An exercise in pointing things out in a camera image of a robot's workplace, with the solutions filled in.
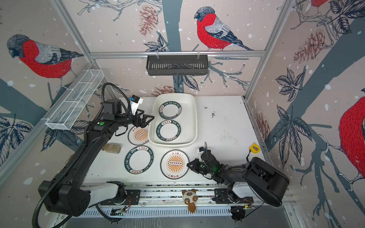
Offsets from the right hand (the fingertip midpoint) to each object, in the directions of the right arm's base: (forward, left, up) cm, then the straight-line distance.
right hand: (187, 163), depth 83 cm
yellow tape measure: (+12, -44, -1) cm, 45 cm away
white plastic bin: (+34, +1, -1) cm, 34 cm away
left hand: (+17, +20, +28) cm, 39 cm away
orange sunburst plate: (+18, +35, -1) cm, 40 cm away
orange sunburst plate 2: (0, +8, -2) cm, 8 cm away
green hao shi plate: (+42, +15, 0) cm, 45 cm away
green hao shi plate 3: (+2, +30, -1) cm, 30 cm away
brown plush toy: (-18, -2, +2) cm, 18 cm away
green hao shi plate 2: (+23, +15, -1) cm, 27 cm away
